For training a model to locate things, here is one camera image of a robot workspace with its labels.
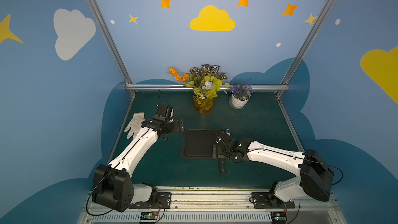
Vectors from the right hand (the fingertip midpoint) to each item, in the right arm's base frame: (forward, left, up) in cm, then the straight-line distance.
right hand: (220, 149), depth 85 cm
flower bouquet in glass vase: (+34, +10, +18) cm, 40 cm away
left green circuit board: (-32, +34, -7) cm, 47 cm away
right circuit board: (-29, -28, -8) cm, 41 cm away
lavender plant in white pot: (+36, -13, +10) cm, 39 cm away
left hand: (+9, +25, +9) cm, 28 cm away
